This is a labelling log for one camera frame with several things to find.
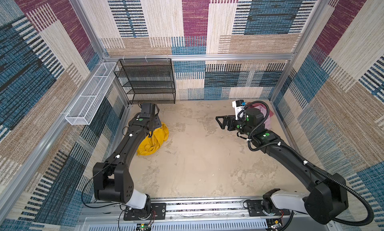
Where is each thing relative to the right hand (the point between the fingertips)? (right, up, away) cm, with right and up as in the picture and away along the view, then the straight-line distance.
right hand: (222, 119), depth 78 cm
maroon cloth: (+40, +4, +30) cm, 50 cm away
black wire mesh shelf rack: (-48, +27, +32) cm, 64 cm away
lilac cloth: (+34, -3, +21) cm, 40 cm away
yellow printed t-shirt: (-41, -16, +14) cm, 46 cm away
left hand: (-37, 0, +8) cm, 38 cm away
